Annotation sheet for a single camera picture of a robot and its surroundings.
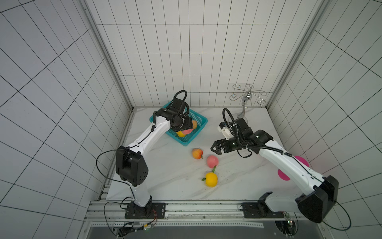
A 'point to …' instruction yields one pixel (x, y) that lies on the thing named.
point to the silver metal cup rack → (247, 95)
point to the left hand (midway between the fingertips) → (186, 129)
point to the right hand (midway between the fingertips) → (217, 143)
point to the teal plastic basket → (201, 121)
